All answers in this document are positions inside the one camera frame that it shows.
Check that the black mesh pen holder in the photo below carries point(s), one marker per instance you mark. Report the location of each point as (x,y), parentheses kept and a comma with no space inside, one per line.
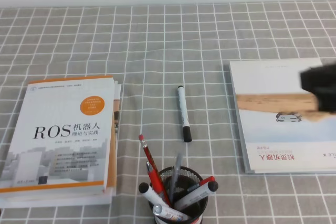
(187,178)

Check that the white marker left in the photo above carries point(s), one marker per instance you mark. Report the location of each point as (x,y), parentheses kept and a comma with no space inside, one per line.
(148,192)

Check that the white marker silver end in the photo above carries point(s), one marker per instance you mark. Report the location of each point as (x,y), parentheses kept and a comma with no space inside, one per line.
(169,213)

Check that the grey gel pen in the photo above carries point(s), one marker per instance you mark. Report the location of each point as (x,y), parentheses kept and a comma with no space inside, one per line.
(174,176)

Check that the white marker upper right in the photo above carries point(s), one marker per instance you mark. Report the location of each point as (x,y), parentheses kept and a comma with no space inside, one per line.
(198,194)

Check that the lower books under textbook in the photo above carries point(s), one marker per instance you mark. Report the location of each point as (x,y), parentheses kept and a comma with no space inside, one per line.
(114,119)

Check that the white orange ROS textbook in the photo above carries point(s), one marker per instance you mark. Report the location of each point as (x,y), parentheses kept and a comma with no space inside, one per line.
(60,134)

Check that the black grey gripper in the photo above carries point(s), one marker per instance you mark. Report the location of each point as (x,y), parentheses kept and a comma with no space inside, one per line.
(320,81)

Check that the white marker black cap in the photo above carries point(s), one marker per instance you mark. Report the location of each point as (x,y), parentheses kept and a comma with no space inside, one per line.
(184,115)

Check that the grey white checkered tablecloth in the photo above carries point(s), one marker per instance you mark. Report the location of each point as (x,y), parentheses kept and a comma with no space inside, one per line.
(151,50)

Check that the red ballpoint pen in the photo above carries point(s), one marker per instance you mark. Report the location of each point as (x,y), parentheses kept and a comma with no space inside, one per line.
(157,184)

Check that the red cap dark pen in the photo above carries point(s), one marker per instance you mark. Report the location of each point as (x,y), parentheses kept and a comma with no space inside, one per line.
(202,182)

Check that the white desert cover book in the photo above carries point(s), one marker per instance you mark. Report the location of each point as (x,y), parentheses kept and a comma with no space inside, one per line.
(280,127)

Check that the red pencil with eraser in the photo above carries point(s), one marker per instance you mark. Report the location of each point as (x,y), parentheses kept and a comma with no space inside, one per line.
(147,151)

